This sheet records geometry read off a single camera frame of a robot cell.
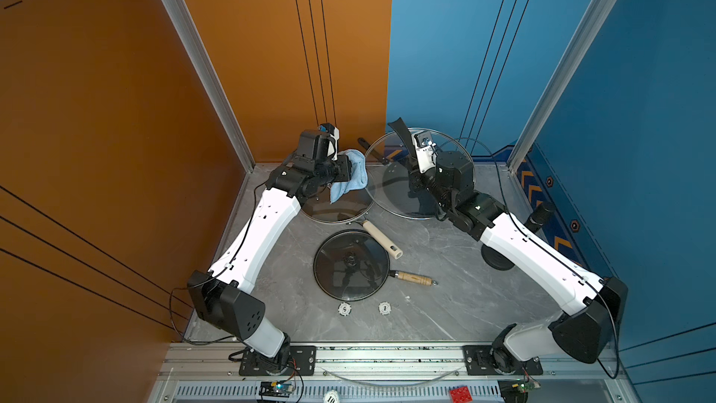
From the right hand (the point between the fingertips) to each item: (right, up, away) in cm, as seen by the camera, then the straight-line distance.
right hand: (417, 153), depth 73 cm
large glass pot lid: (-22, -17, +31) cm, 42 cm away
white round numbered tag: (-21, -57, -9) cm, 62 cm away
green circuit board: (-37, -61, -2) cm, 71 cm away
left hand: (-17, -1, +4) cm, 18 cm away
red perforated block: (+10, -60, -5) cm, 61 cm away
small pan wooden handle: (-17, -34, +15) cm, 41 cm away
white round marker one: (-8, -45, +10) cm, 47 cm away
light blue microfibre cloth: (-16, -6, 0) cm, 17 cm away
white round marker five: (-20, -45, +10) cm, 51 cm away
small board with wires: (+27, -59, -3) cm, 65 cm away
